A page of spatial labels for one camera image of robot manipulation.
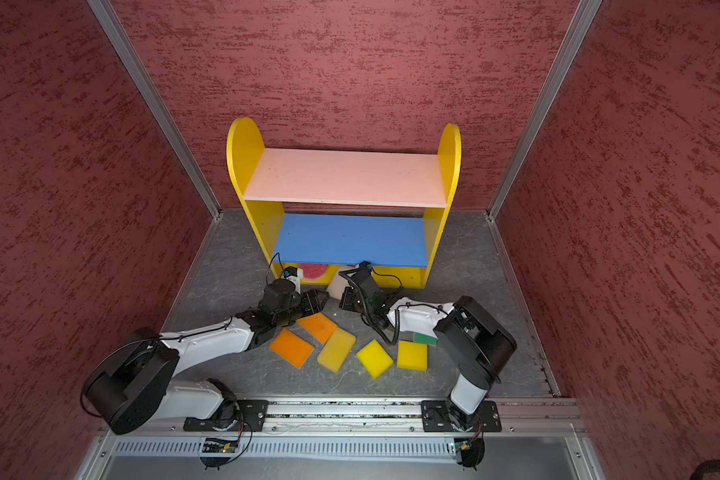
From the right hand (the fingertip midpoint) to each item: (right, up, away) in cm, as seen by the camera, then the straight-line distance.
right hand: (340, 301), depth 90 cm
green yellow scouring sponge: (+26, -11, -3) cm, 28 cm away
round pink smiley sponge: (-10, +8, +8) cm, 15 cm away
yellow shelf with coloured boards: (-4, +32, +37) cm, 49 cm away
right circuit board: (+33, -32, -18) cm, 50 cm away
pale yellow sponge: (-1, -13, -4) cm, 14 cm away
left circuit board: (-29, -32, -17) cm, 47 cm away
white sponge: (-1, +5, +5) cm, 7 cm away
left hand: (-5, 0, -2) cm, 5 cm away
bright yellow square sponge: (+21, -14, -7) cm, 26 cm away
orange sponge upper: (-6, -7, -2) cm, 9 cm away
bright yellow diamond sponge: (+10, -15, -6) cm, 19 cm away
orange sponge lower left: (-14, -12, -5) cm, 19 cm away
